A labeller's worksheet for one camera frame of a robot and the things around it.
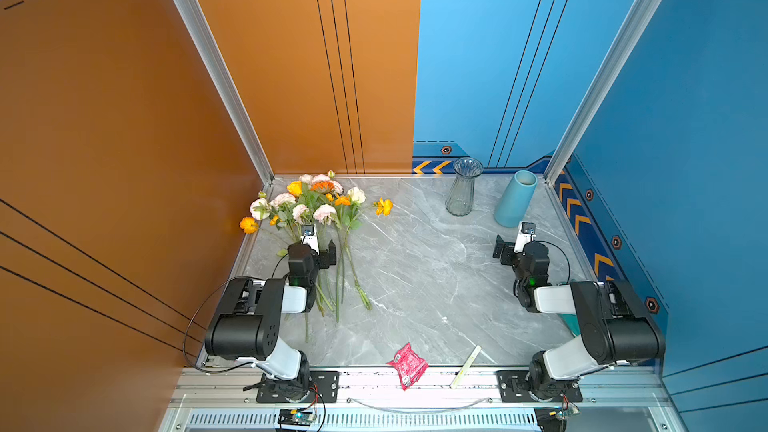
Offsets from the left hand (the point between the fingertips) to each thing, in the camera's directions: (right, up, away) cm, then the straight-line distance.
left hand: (316, 238), depth 94 cm
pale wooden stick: (+43, -31, -18) cm, 56 cm away
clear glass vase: (+50, +12, +17) cm, 54 cm away
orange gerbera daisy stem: (-1, +17, +12) cm, 21 cm away
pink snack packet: (+29, -30, -19) cm, 46 cm away
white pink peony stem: (-23, +9, +11) cm, 26 cm away
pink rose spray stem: (-7, +8, +8) cm, 14 cm away
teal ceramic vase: (+64, +13, +1) cm, 65 cm away
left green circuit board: (+1, -40, -23) cm, 46 cm away
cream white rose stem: (+11, +14, +14) cm, 23 cm away
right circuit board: (+63, -40, -24) cm, 78 cm away
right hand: (+62, 0, -1) cm, 62 cm away
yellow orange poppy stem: (+20, +10, +14) cm, 27 cm away
